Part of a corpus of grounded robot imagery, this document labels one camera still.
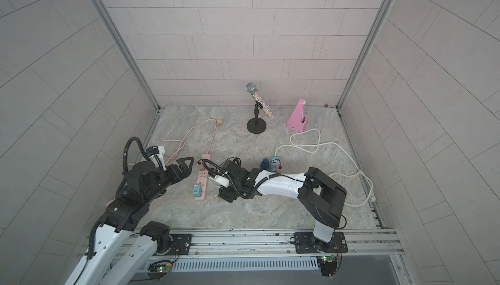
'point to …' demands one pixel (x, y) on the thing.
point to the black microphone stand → (256, 125)
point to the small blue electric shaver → (265, 164)
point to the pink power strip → (203, 177)
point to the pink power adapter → (280, 167)
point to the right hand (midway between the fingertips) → (225, 187)
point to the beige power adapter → (201, 167)
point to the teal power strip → (274, 163)
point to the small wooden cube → (219, 122)
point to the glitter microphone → (252, 88)
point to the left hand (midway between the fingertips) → (191, 160)
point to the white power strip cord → (299, 146)
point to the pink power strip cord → (178, 151)
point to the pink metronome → (297, 120)
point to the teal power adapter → (197, 190)
